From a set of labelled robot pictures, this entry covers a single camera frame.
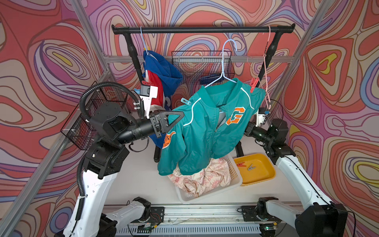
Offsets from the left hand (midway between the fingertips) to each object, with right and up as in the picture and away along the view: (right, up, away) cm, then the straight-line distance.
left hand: (184, 116), depth 43 cm
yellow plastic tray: (+41, -29, +46) cm, 68 cm away
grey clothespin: (+39, -29, +45) cm, 66 cm away
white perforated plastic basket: (+27, -34, +37) cm, 57 cm away
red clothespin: (+33, -27, +48) cm, 64 cm away
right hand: (+25, -3, +31) cm, 40 cm away
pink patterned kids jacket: (+16, -29, +35) cm, 48 cm away
